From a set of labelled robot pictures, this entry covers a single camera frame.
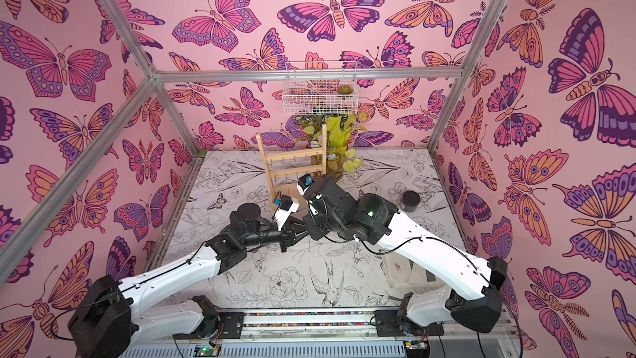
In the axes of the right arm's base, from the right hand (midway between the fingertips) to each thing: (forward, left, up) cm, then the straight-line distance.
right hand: (310, 214), depth 67 cm
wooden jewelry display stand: (+25, +13, -12) cm, 31 cm away
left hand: (0, -1, -7) cm, 7 cm away
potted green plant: (+39, -9, -3) cm, 40 cm away
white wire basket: (+52, -1, +6) cm, 53 cm away
